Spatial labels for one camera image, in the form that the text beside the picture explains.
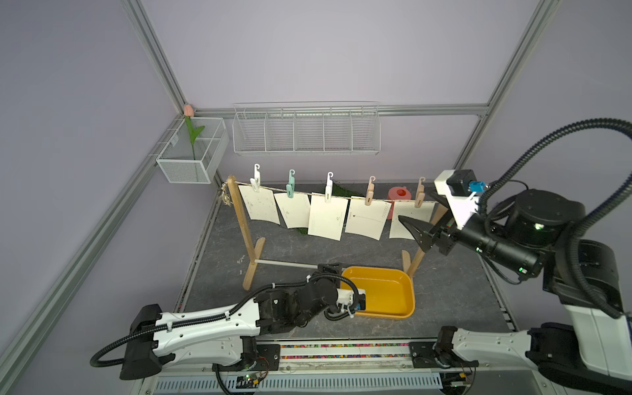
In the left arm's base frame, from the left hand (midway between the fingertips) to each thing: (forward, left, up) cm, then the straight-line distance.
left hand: (337, 273), depth 71 cm
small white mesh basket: (+46, +48, +11) cm, 67 cm away
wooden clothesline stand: (+21, +30, -19) cm, 41 cm away
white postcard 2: (+8, +2, +16) cm, 18 cm away
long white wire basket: (+59, +6, +10) cm, 60 cm away
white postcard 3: (+8, -8, +15) cm, 19 cm away
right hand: (0, -15, +31) cm, 34 cm away
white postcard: (+14, +20, +16) cm, 29 cm away
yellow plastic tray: (+1, -20, -21) cm, 29 cm away
